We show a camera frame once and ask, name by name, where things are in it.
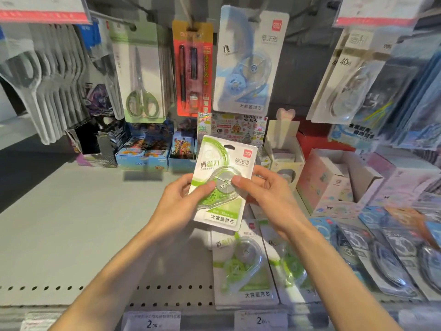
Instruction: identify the person's left hand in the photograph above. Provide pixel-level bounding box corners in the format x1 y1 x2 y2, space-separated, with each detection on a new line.
148 173 217 240

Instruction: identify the person's right hand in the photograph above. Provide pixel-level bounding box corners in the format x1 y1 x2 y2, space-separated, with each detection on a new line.
231 165 311 240

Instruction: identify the green correction tape pack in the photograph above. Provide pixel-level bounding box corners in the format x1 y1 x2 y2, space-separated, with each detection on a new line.
188 135 258 232

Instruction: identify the pile of assorted correction tapes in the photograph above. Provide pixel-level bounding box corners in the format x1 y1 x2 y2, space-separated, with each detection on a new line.
210 189 441 307

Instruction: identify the clear 40m correction tape pack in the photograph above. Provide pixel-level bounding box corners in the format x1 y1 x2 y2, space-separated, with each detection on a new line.
306 29 393 125

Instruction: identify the blue correction tape pack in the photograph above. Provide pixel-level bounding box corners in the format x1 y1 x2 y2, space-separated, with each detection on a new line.
212 5 290 116

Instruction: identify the person's right forearm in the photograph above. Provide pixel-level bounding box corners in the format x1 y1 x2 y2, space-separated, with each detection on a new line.
286 223 402 331

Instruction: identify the person's left forearm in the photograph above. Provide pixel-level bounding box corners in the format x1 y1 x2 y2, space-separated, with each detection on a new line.
48 223 170 331

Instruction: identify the beige box round window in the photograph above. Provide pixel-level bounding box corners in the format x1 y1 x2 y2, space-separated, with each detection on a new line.
263 108 306 193

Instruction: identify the white pink display carton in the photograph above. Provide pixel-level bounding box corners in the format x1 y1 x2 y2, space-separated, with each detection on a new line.
296 148 385 219

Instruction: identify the red carton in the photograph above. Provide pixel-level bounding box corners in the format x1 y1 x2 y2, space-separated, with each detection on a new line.
296 117 356 159

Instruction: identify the colourful sticker pack display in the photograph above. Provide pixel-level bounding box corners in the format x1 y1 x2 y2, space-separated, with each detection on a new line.
197 112 269 148

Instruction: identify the purple black card box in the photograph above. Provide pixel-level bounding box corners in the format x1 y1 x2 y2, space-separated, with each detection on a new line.
65 117 130 168

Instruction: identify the purple character card pack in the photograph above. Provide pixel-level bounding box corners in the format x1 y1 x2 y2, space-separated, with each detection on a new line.
84 82 115 118

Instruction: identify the row of green scissors packs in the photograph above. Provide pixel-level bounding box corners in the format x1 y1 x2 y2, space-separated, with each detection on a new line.
108 20 173 124

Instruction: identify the red pen set pack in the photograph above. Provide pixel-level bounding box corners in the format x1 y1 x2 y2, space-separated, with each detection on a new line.
171 19 214 118

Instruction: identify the dark blister pack blue card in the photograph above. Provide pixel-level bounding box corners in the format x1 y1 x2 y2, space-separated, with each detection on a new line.
329 63 419 149

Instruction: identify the row of clear scissors packs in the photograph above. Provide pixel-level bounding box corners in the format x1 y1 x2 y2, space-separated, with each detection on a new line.
77 20 125 121
0 22 89 146

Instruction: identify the row of blue character packs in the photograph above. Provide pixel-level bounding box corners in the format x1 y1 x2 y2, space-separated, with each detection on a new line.
392 41 441 151

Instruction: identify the white side shelving unit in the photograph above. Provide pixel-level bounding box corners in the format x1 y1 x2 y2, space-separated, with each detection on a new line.
0 79 39 150

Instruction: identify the metal peg hook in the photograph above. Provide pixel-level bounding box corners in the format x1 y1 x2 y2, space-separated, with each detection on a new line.
91 11 138 31

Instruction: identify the white price tag red stripe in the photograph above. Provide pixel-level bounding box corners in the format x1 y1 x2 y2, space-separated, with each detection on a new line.
333 0 428 28
0 0 91 25

